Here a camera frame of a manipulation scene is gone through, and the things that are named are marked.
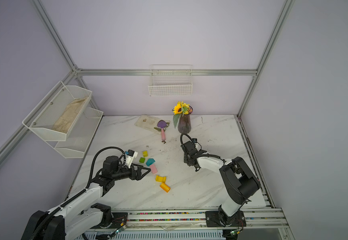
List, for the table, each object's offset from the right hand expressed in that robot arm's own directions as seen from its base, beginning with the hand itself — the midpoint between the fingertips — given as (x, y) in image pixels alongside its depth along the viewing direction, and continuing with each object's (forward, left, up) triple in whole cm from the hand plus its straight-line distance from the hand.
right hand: (192, 156), depth 94 cm
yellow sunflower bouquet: (+20, +7, +23) cm, 31 cm away
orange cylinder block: (-19, +16, -2) cm, 25 cm away
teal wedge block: (-3, +27, -3) cm, 28 cm away
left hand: (-13, +26, +8) cm, 31 cm away
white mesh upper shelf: (+7, +73, +34) cm, 81 cm away
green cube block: (-2, +32, -2) cm, 33 cm away
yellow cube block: (+2, +31, -1) cm, 31 cm away
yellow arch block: (-15, +19, -2) cm, 24 cm away
